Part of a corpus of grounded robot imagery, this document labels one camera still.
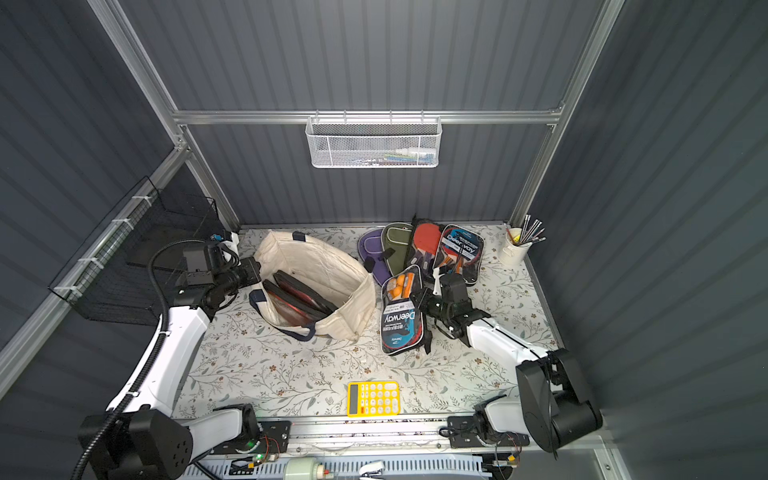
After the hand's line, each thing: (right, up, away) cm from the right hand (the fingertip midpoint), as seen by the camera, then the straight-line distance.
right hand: (416, 295), depth 87 cm
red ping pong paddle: (+6, +17, +22) cm, 29 cm away
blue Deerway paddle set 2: (-4, -7, -2) cm, 8 cm away
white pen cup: (+35, +13, +15) cm, 40 cm away
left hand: (-42, +9, -8) cm, 44 cm away
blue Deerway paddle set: (+18, +13, +21) cm, 30 cm away
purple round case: (-15, +16, +26) cm, 34 cm away
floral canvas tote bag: (-25, +6, +4) cm, 26 cm away
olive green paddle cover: (-4, +18, +25) cm, 32 cm away
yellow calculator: (-11, -26, -8) cm, 30 cm away
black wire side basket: (-72, +7, -19) cm, 75 cm away
